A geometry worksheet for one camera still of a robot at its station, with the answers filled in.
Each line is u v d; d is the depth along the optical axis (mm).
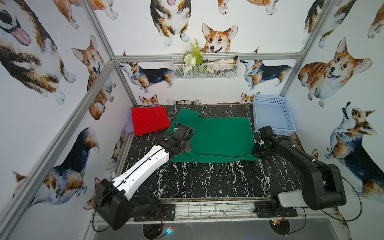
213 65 844
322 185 428
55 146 526
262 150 745
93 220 370
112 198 386
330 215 734
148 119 1044
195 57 818
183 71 879
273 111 1213
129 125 1066
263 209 735
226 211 751
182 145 607
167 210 746
